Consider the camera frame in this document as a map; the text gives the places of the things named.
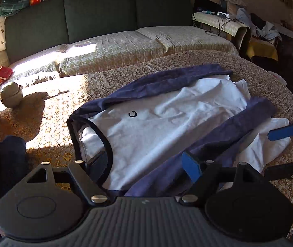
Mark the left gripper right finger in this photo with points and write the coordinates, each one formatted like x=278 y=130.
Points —
x=205 y=176

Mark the pile of clothes on chair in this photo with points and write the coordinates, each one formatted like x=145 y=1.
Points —
x=259 y=28

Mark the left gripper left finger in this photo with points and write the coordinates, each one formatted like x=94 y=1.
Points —
x=89 y=190

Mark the beige lace table cover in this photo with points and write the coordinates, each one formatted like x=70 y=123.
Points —
x=38 y=127

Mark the armchair with lace cover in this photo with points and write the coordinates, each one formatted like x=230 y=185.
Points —
x=239 y=34

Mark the dark green sofa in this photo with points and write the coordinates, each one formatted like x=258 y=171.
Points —
x=59 y=38

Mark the red booklet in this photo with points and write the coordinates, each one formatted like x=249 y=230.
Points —
x=5 y=72

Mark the white and navy raglan shirt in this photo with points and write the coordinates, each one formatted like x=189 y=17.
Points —
x=133 y=139

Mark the white power strip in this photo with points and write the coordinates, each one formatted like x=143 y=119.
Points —
x=225 y=15

